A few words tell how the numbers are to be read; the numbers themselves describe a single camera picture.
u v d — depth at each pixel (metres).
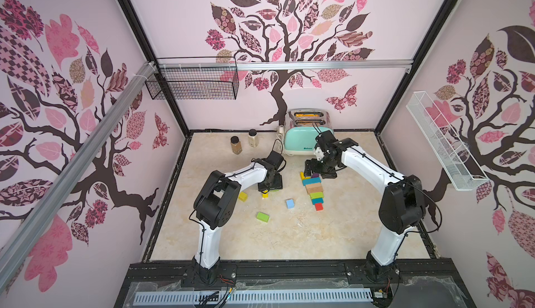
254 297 0.70
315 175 0.96
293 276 0.74
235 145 1.05
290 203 0.90
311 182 0.99
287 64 0.94
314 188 0.97
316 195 0.94
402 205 0.47
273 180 0.84
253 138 1.08
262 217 0.88
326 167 0.75
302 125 1.00
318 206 0.91
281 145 1.05
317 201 0.92
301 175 0.87
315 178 0.97
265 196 0.94
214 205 0.52
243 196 0.92
